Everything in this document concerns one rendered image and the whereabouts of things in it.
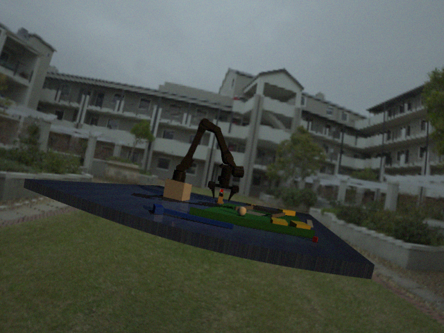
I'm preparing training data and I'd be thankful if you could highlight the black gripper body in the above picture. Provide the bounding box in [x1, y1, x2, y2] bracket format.
[207, 175, 239, 193]

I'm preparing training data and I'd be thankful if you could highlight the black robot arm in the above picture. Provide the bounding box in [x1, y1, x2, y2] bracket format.
[171, 119, 244, 182]

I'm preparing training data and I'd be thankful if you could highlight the white golf ball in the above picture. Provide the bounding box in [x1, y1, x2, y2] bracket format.
[237, 207, 246, 216]

